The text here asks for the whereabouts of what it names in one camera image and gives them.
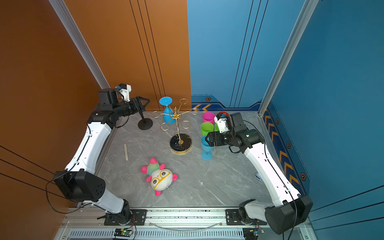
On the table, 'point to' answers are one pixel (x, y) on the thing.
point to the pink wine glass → (208, 117)
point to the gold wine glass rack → (179, 142)
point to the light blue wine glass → (206, 154)
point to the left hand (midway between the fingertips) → (146, 100)
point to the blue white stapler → (259, 177)
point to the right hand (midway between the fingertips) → (211, 137)
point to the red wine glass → (223, 112)
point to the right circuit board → (250, 233)
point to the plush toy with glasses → (160, 178)
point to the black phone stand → (145, 123)
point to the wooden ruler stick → (126, 152)
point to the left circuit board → (123, 232)
